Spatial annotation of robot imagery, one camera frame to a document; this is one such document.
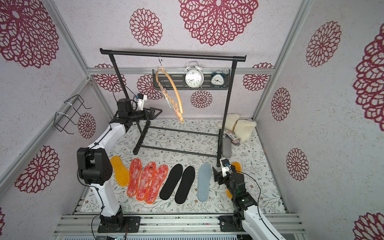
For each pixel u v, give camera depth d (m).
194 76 0.88
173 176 0.90
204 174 0.91
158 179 0.88
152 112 0.79
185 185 0.86
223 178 0.73
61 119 0.73
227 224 0.73
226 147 1.00
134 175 0.90
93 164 0.51
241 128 1.03
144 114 0.80
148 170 0.92
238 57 0.58
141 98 0.79
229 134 1.06
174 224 0.75
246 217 0.57
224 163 0.70
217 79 0.90
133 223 0.73
